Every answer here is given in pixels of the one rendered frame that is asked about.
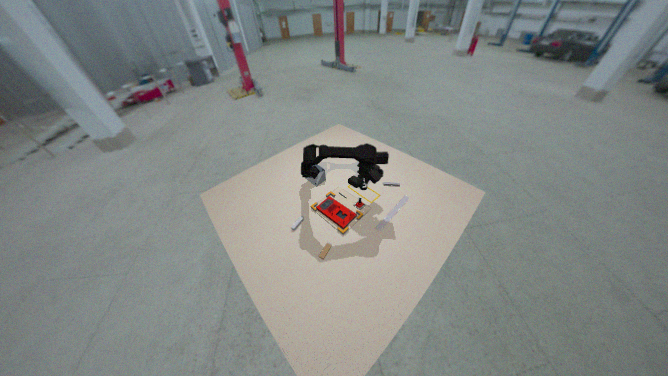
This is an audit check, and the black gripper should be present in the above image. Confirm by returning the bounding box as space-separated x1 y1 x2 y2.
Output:
348 164 380 189

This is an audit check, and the tan wooden block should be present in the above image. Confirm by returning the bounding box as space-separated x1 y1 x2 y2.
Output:
319 243 331 260

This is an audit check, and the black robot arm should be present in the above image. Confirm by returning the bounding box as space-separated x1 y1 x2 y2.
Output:
301 143 388 184

